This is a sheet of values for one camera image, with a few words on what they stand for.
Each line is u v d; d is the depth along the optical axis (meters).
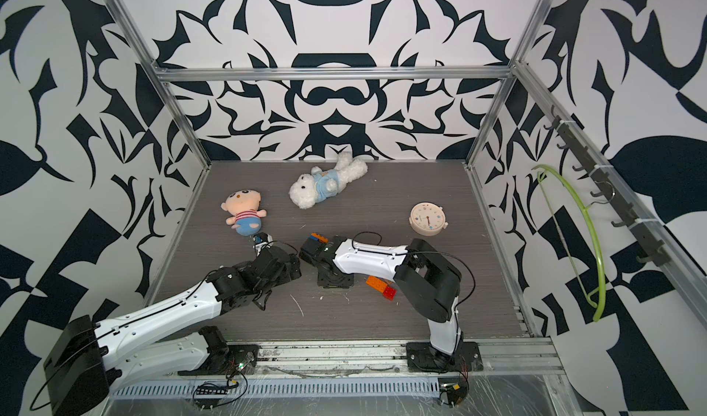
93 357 0.40
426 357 0.74
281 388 0.78
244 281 0.59
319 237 0.96
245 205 0.99
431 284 0.47
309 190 1.01
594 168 0.59
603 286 0.57
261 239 0.73
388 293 0.84
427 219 0.99
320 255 0.64
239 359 0.73
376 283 0.87
